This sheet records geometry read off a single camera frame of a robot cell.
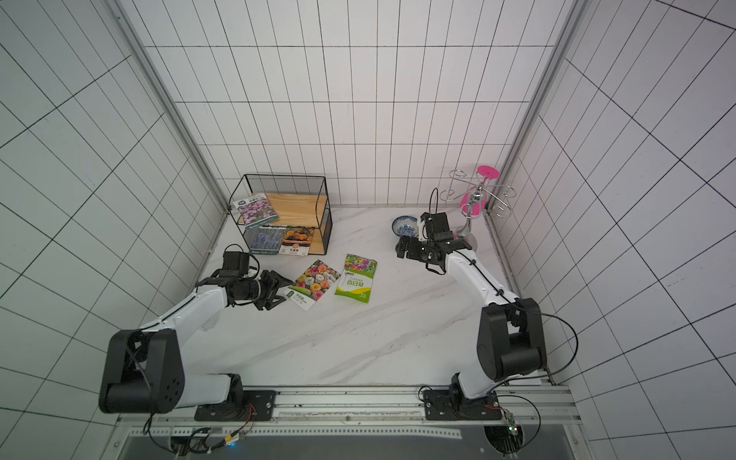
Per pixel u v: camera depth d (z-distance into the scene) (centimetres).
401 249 81
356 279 97
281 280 81
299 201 100
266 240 107
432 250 65
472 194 87
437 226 68
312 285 96
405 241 80
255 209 97
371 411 73
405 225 110
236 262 71
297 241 107
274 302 81
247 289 73
